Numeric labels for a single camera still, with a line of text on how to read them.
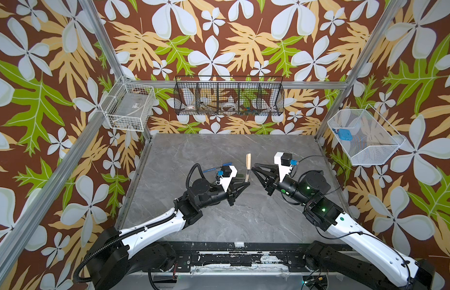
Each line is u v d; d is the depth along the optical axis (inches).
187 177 20.7
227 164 41.9
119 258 15.4
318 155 44.3
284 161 20.2
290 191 21.6
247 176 25.1
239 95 35.9
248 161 23.8
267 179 22.3
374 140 30.7
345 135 33.8
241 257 30.1
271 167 23.1
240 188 26.1
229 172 22.8
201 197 21.3
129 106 33.9
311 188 18.7
